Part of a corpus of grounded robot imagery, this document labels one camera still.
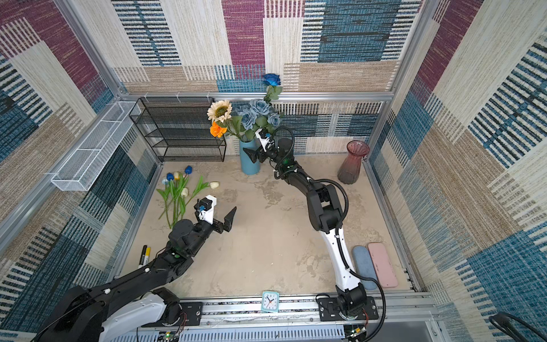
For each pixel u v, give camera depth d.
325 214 0.64
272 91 0.89
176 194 1.04
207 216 0.66
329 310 0.73
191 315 0.73
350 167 1.00
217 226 0.70
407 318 0.73
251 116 0.85
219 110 0.79
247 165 1.11
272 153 0.89
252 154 0.88
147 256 0.86
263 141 0.85
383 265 0.81
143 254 0.86
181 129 1.10
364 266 0.81
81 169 0.71
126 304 0.50
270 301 0.74
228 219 0.72
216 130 0.87
